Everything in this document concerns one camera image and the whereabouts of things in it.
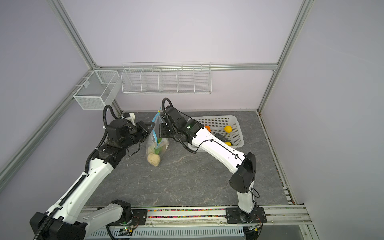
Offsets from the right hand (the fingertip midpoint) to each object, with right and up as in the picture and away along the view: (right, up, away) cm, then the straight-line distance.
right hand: (160, 131), depth 73 cm
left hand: (-1, +3, -2) cm, 4 cm away
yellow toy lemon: (+40, +1, +31) cm, 51 cm away
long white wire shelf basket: (-2, +35, +25) cm, 43 cm away
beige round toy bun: (-6, -16, +9) cm, 20 cm away
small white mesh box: (-48, +26, +26) cm, 60 cm away
